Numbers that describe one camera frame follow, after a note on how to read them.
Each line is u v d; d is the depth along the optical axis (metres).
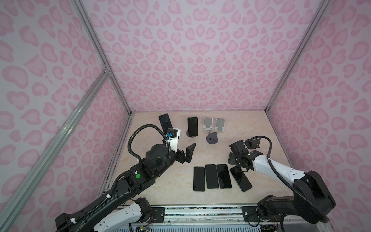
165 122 0.98
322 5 0.69
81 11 0.69
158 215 0.72
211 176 0.85
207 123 1.07
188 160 0.58
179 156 0.56
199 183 0.84
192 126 0.99
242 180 0.84
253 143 0.96
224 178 1.07
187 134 1.02
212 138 0.99
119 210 0.57
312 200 0.41
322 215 0.38
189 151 0.56
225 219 0.72
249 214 0.73
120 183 0.45
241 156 0.65
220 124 1.06
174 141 0.56
